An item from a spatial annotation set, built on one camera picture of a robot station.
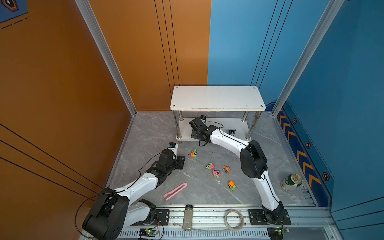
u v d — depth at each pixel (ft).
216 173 2.83
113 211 1.35
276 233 2.31
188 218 2.29
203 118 2.85
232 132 3.08
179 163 2.52
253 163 1.84
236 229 2.29
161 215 2.43
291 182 2.44
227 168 2.86
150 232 2.31
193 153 3.08
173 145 2.54
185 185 2.72
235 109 2.46
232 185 2.65
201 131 2.41
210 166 2.93
